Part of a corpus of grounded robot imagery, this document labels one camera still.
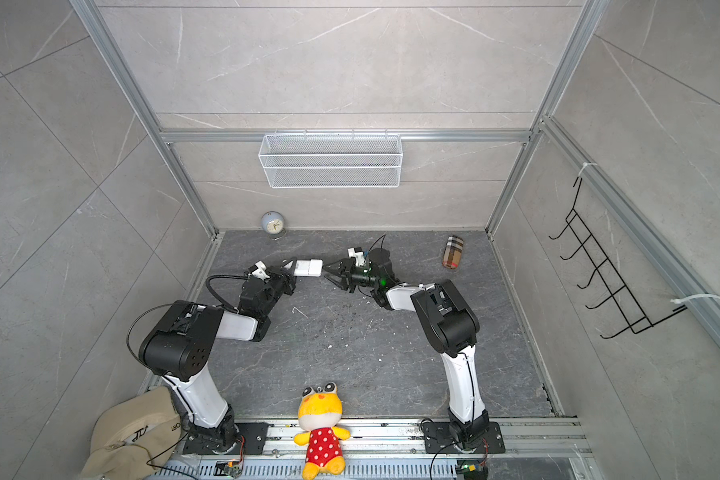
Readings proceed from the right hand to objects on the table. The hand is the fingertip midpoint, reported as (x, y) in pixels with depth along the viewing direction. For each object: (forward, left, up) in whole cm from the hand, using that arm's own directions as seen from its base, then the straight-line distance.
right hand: (323, 270), depth 89 cm
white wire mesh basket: (+36, -1, +15) cm, 39 cm away
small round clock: (+30, +23, -9) cm, 39 cm away
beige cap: (-41, +47, -14) cm, 64 cm away
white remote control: (0, +5, +1) cm, 5 cm away
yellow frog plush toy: (-37, -1, -8) cm, 38 cm away
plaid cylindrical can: (+17, -46, -14) cm, 51 cm away
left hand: (+4, +7, +4) cm, 9 cm away
